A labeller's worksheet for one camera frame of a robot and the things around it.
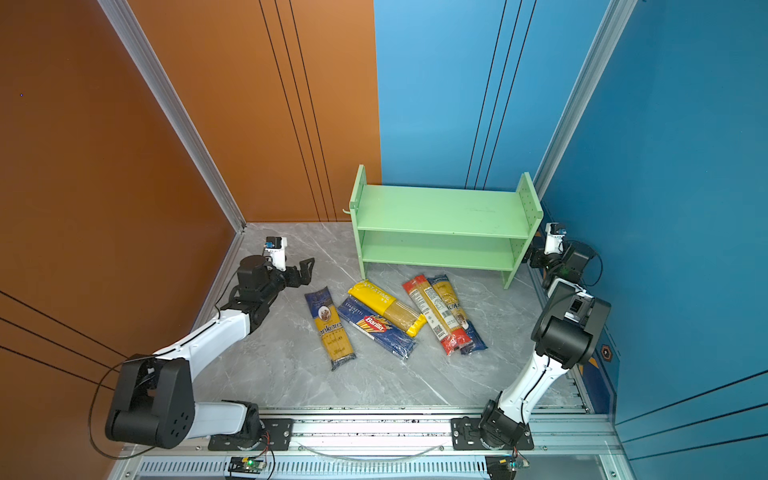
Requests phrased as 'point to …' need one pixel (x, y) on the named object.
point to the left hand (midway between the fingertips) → (300, 255)
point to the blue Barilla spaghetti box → (378, 327)
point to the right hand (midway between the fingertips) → (537, 240)
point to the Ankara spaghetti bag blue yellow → (330, 328)
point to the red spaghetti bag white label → (418, 291)
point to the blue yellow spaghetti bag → (443, 288)
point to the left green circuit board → (248, 464)
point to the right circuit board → (504, 467)
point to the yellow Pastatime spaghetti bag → (393, 311)
